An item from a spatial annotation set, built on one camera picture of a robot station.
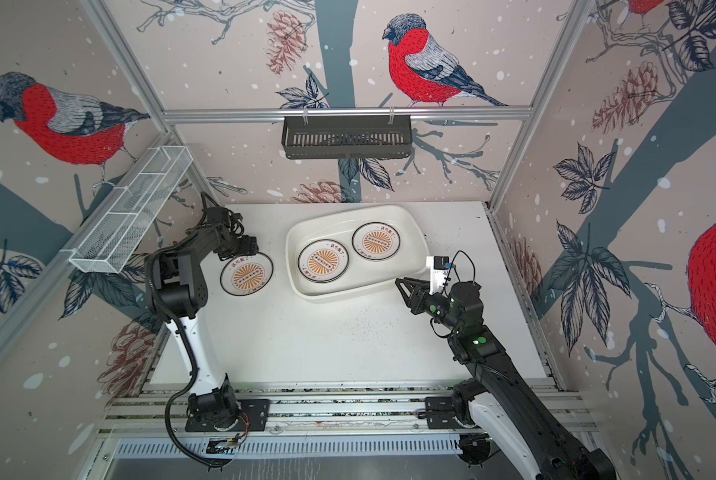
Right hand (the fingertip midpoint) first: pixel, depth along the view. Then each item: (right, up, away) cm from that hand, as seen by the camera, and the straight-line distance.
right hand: (397, 285), depth 75 cm
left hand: (-52, +8, +29) cm, 60 cm away
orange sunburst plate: (-4, +10, +33) cm, 35 cm away
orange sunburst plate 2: (-23, +4, +28) cm, 37 cm away
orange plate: (-50, -1, +26) cm, 56 cm away
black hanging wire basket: (-15, +48, +31) cm, 59 cm away
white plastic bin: (-9, -2, +28) cm, 30 cm away
